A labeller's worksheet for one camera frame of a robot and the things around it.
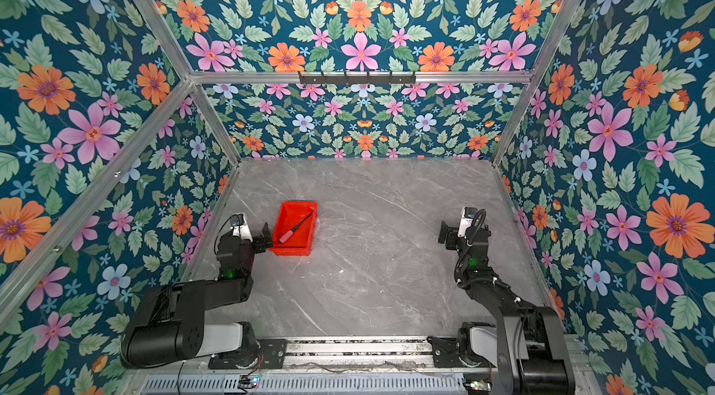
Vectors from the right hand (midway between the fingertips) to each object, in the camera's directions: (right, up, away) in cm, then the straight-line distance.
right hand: (459, 222), depth 89 cm
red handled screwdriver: (-59, -7, +6) cm, 60 cm away
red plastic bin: (-59, +1, +12) cm, 60 cm away
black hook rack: (-33, +48, +4) cm, 59 cm away
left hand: (-67, +1, -1) cm, 67 cm away
